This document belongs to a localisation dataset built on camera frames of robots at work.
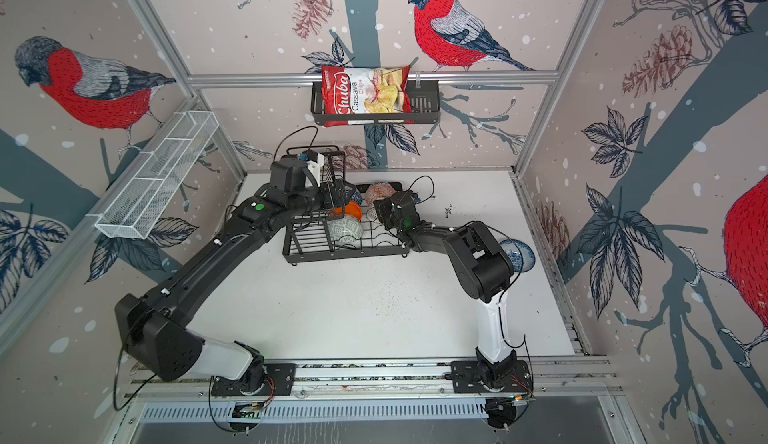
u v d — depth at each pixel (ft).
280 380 2.40
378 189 3.51
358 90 2.88
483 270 1.77
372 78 2.81
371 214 3.31
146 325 1.29
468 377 2.41
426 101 3.11
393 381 2.45
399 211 2.56
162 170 2.61
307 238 3.17
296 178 1.91
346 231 3.30
